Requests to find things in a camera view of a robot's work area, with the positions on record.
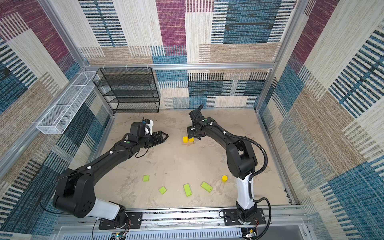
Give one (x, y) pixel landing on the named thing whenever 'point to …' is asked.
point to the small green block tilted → (162, 190)
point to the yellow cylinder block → (224, 178)
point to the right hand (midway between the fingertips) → (194, 134)
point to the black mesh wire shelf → (129, 90)
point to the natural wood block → (189, 144)
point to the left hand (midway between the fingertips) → (165, 135)
